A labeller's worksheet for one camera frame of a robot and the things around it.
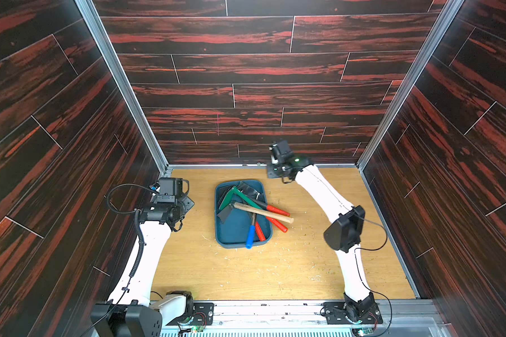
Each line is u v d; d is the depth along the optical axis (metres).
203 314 0.72
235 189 1.02
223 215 0.96
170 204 0.57
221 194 1.01
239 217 0.98
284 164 0.64
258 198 1.03
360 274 0.61
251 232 0.83
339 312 0.73
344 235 0.54
